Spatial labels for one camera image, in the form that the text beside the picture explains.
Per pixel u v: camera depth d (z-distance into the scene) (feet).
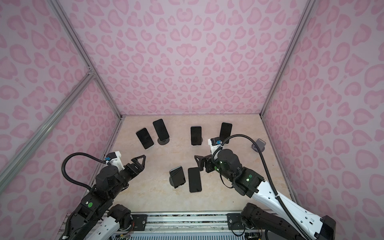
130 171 2.03
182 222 2.46
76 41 2.60
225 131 3.27
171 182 2.86
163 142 3.39
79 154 1.73
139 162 2.09
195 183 2.81
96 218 1.58
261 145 3.20
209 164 1.99
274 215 1.84
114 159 2.04
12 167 1.68
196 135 3.22
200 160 1.99
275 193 1.49
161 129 3.21
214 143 1.96
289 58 2.80
